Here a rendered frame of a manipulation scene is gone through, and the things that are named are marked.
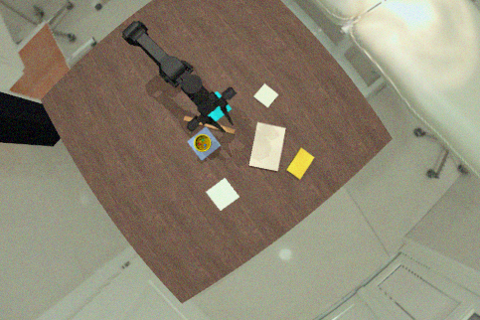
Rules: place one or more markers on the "tan flat bar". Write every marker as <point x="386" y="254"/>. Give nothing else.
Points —
<point x="227" y="129"/>

